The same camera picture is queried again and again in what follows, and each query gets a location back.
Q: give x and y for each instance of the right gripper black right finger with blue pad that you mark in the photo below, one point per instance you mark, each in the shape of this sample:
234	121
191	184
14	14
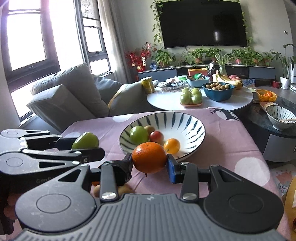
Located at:
187	174

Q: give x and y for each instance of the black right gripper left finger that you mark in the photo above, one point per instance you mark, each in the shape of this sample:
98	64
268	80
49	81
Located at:
111	175

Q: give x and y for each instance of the green apple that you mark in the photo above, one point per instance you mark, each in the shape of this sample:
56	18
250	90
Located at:
86	140
138	135

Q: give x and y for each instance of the kiwi fruit under gripper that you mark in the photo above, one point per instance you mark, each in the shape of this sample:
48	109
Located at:
121	190

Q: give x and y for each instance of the yellow orange small fruit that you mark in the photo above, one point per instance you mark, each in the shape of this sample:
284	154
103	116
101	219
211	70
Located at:
172	146

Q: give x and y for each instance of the striped white blue bowl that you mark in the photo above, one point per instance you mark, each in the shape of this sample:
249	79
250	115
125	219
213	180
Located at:
187	129

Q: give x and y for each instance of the green apple in bowl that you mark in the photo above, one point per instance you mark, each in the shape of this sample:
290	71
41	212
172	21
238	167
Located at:
138	135

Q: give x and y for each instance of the red apple in bowl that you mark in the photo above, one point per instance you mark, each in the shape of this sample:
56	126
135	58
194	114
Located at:
157	137

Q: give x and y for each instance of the pink patterned tablecloth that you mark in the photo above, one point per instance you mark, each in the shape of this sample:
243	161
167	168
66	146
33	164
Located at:
239	203

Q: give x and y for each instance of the brownish fruit in bowl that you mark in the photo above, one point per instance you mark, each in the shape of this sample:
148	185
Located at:
150	129

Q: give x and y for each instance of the green apples on tray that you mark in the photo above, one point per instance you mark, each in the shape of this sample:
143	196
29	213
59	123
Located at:
191	97

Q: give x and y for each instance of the grey sofa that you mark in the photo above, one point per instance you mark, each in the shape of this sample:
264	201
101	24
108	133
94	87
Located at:
76	94

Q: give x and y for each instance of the glass plate on table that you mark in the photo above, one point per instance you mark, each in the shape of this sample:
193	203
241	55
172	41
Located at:
171	85

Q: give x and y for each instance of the dark blue nut bowl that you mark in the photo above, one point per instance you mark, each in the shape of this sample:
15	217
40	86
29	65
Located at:
218	91

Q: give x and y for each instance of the light blue snack container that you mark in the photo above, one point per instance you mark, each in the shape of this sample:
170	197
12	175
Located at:
197	80

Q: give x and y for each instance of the round white coffee table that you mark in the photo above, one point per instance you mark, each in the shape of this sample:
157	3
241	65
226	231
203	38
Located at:
171	100

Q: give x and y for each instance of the dark round side table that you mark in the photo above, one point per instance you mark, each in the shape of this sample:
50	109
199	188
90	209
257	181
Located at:
275	146

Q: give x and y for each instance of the yellow tin can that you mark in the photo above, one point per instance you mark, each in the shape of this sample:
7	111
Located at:
147	84

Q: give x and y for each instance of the banana bunch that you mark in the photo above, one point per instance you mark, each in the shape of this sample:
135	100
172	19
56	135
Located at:
237	83

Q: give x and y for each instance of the orange box on console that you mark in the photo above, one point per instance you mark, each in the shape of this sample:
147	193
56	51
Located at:
197	71

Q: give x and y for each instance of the small striped bowl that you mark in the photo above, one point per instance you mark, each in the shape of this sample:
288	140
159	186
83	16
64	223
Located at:
280	117

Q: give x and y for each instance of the yellow basket with oranges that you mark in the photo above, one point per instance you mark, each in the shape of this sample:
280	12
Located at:
266	95

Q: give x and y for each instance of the tv console cabinet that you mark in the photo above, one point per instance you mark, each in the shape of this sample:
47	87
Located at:
253	72

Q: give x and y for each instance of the red berry decoration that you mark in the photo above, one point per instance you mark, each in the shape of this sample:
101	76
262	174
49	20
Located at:
138	58

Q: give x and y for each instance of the potted green plant left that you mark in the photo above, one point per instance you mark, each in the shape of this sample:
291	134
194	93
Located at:
163	58

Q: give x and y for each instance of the white pot plant right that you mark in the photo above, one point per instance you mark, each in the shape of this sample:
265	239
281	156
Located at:
287	65

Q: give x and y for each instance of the black wall television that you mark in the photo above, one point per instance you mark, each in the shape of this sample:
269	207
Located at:
201	23

